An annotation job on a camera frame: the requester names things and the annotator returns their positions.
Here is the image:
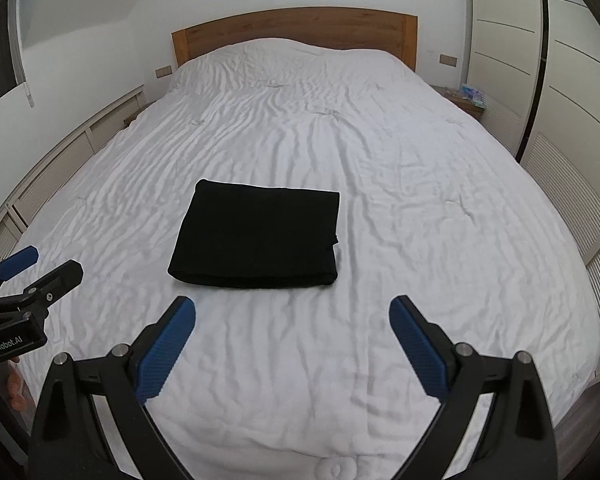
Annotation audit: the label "black pants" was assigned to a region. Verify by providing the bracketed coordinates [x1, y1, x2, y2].
[168, 179, 340, 289]

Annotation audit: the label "person's left hand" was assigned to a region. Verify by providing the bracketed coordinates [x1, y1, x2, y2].
[2, 356, 28, 413]

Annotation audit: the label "white low radiator cabinet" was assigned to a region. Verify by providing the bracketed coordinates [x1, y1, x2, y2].
[0, 86, 147, 260]

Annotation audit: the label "white bed duvet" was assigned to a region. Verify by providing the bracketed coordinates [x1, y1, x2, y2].
[5, 39, 600, 479]

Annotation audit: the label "blue tissue pack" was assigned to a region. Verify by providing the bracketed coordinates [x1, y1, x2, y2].
[460, 84, 486, 108]

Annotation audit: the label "wooden nightstand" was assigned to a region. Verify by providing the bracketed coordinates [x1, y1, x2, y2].
[432, 86, 484, 122]

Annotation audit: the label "white sliding wardrobe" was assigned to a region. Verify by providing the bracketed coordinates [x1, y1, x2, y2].
[467, 0, 600, 380]

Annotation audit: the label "wooden headboard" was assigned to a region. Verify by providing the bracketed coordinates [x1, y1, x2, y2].
[172, 6, 418, 70]

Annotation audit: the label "left wall switch plate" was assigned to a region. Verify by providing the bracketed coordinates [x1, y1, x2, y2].
[155, 65, 172, 78]

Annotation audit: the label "wall switch plate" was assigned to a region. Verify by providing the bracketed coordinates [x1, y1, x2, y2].
[155, 65, 172, 78]
[439, 54, 457, 67]

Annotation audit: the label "right wall switch plate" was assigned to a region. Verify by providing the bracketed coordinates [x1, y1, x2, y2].
[439, 54, 457, 67]

